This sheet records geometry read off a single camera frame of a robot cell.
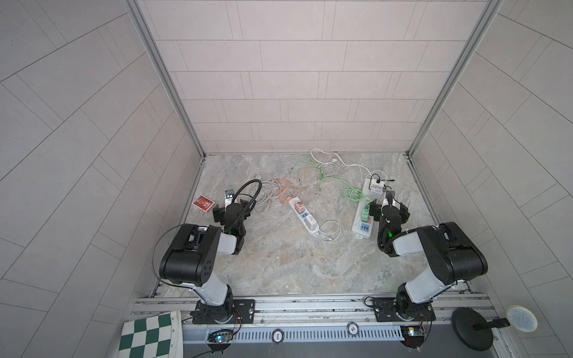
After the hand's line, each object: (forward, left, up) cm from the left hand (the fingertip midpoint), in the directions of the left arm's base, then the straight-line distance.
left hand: (233, 198), depth 94 cm
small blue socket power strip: (-8, -30, -1) cm, 31 cm away
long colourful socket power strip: (+3, -60, +3) cm, 60 cm away
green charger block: (-7, -54, +4) cm, 55 cm away
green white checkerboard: (-47, +15, -4) cm, 50 cm away
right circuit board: (-47, -63, -5) cm, 79 cm away
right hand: (0, -66, +1) cm, 66 cm away
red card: (0, +14, -4) cm, 14 cm away
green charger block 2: (-10, -54, +1) cm, 55 cm away
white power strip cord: (+25, -50, -1) cm, 55 cm away
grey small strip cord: (+7, -12, -4) cm, 15 cm away
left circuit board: (-48, -4, -3) cm, 48 cm away
